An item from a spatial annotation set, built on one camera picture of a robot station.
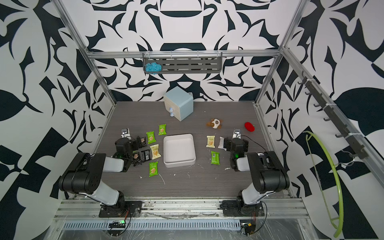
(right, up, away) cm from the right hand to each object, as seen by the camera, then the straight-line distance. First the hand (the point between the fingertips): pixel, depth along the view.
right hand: (234, 136), depth 95 cm
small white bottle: (-42, +14, +13) cm, 46 cm away
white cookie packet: (-8, -5, 0) cm, 10 cm away
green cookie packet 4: (-49, -18, -9) cm, 53 cm away
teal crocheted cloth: (-50, +42, -4) cm, 65 cm away
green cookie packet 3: (-47, +3, +7) cm, 48 cm away
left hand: (-67, 0, -1) cm, 67 cm away
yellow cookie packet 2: (-15, -5, +1) cm, 16 cm away
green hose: (+23, -11, -44) cm, 51 cm away
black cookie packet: (-55, -10, -4) cm, 56 cm away
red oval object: (+13, +5, +10) cm, 17 cm away
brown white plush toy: (-11, +7, +8) cm, 16 cm away
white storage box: (-35, -8, -4) cm, 36 cm away
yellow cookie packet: (-50, -8, -2) cm, 50 cm away
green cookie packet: (-13, -13, -5) cm, 19 cm away
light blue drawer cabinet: (-35, +21, +4) cm, 41 cm away
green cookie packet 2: (-54, -2, +4) cm, 54 cm away
